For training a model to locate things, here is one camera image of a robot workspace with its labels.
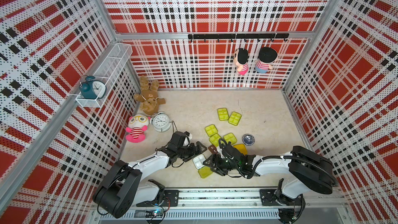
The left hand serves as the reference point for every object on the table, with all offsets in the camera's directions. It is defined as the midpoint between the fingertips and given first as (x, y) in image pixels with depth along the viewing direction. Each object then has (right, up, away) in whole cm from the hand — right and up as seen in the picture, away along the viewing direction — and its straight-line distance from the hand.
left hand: (203, 151), depth 86 cm
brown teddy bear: (-39, +31, +19) cm, 53 cm away
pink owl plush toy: (-41, +14, +9) cm, 44 cm away
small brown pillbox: (+5, +1, +3) cm, 6 cm away
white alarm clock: (-28, +16, +13) cm, 35 cm away
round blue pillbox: (+27, +5, +8) cm, 29 cm away
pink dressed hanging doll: (+23, +55, +8) cm, 60 cm away
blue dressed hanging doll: (+38, +56, +7) cm, 69 cm away
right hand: (+3, -6, -7) cm, 9 cm away
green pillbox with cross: (+4, +10, +12) cm, 17 cm away
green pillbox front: (0, -9, -4) cm, 10 cm away
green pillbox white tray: (+20, +17, +16) cm, 31 cm away
